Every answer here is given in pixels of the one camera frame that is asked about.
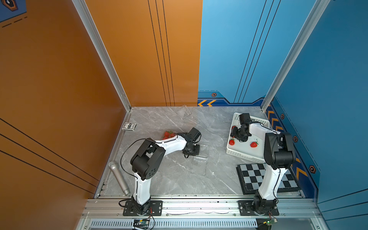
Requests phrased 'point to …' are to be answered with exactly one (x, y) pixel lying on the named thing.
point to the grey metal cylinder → (113, 166)
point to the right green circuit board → (270, 222)
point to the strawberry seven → (232, 142)
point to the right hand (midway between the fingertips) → (233, 135)
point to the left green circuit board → (142, 223)
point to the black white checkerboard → (251, 176)
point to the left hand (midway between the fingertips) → (197, 151)
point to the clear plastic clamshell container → (169, 131)
